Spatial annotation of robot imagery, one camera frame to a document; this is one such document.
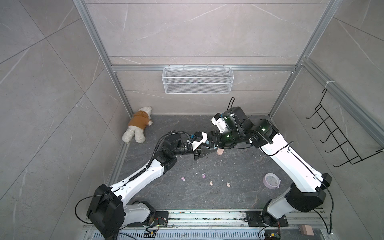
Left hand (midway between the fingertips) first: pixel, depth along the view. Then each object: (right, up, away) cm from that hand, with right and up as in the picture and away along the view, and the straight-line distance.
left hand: (216, 144), depth 65 cm
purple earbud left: (-16, -23, +21) cm, 35 cm away
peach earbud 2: (+10, -26, +19) cm, 33 cm away
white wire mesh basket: (-7, +40, +36) cm, 54 cm away
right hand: (-3, 0, -1) cm, 3 cm away
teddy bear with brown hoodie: (-50, +12, +42) cm, 67 cm away
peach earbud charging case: (+7, -9, +33) cm, 35 cm away
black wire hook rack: (+55, 0, -2) cm, 55 cm away
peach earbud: (0, -25, +20) cm, 32 cm away
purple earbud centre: (-4, -22, +23) cm, 32 cm away
